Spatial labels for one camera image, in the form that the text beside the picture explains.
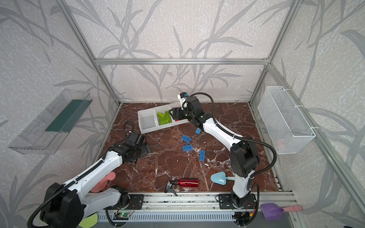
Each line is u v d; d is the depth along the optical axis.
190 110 0.67
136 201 0.73
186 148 0.94
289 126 0.62
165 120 1.05
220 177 0.82
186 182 0.77
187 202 0.75
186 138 0.96
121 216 0.71
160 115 1.08
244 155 0.47
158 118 1.04
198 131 1.02
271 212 0.70
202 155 0.89
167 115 1.08
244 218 0.72
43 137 0.63
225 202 0.74
